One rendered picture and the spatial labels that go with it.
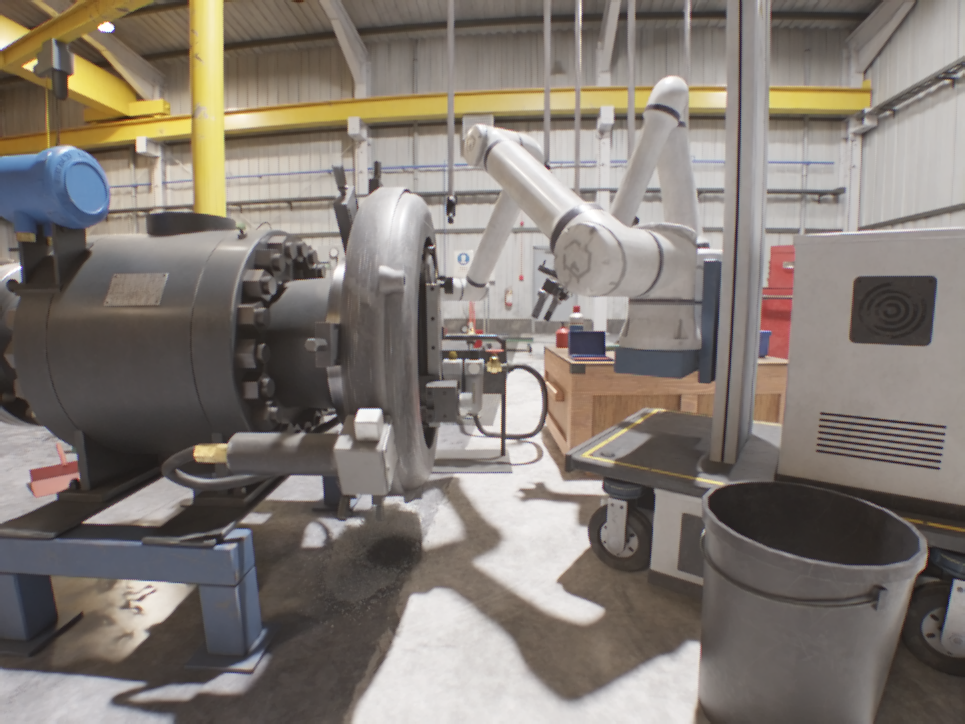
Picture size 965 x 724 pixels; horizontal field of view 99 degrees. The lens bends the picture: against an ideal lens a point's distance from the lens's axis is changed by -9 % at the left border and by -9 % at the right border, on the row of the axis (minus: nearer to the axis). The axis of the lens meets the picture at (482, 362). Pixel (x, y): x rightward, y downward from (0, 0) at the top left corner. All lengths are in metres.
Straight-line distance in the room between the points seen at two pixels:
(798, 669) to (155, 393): 1.23
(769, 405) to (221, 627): 2.03
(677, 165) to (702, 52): 12.26
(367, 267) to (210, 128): 4.21
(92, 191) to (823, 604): 1.52
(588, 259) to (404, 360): 0.42
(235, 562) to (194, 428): 0.31
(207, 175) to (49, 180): 3.68
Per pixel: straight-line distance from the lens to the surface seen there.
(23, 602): 1.37
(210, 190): 4.85
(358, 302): 0.84
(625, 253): 0.97
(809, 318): 1.08
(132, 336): 1.14
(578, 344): 2.05
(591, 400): 1.89
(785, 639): 0.83
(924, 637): 1.30
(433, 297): 1.19
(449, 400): 1.15
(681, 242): 1.11
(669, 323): 1.09
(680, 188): 1.78
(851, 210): 14.00
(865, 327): 1.08
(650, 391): 1.96
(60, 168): 1.26
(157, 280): 1.15
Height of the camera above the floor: 0.70
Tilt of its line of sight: 7 degrees down
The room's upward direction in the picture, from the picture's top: straight up
